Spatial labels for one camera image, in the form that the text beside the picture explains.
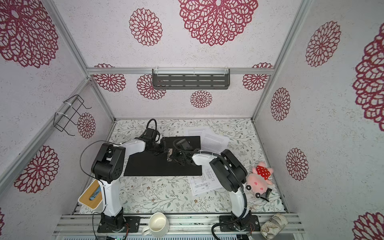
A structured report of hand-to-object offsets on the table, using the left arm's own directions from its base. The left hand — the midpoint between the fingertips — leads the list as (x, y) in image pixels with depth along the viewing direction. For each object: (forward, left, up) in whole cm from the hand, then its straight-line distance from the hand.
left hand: (168, 152), depth 101 cm
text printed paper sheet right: (+10, -30, -2) cm, 32 cm away
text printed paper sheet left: (+18, -17, -2) cm, 25 cm away
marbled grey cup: (-45, -53, +3) cm, 70 cm away
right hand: (-6, -1, +5) cm, 8 cm away
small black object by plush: (-30, -56, +1) cm, 63 cm away
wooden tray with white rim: (-29, +38, +4) cm, 48 cm away
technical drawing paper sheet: (-21, -25, 0) cm, 33 cm away
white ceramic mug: (-43, +1, +1) cm, 43 cm away
